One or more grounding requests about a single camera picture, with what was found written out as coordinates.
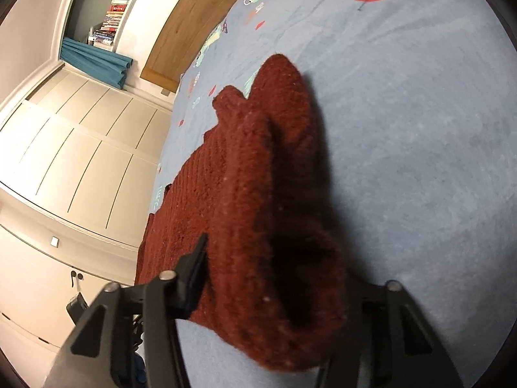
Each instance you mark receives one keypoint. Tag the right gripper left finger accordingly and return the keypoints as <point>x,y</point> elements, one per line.
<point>127,337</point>

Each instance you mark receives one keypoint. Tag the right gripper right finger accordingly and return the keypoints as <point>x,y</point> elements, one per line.
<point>387,343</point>

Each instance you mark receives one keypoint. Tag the dark red knit sweater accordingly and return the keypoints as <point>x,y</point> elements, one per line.
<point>275,286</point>

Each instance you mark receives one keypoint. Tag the white wardrobe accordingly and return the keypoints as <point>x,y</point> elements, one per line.
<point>78,163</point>

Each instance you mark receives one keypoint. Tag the teal curtain left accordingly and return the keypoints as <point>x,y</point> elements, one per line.
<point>105,66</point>

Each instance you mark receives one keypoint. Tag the blue patterned bed cover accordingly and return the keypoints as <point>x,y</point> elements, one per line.
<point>418,103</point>

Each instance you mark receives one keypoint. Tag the row of books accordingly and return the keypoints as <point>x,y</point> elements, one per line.
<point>105,34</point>

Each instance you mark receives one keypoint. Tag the wooden headboard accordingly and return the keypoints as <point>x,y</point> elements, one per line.
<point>181,38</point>

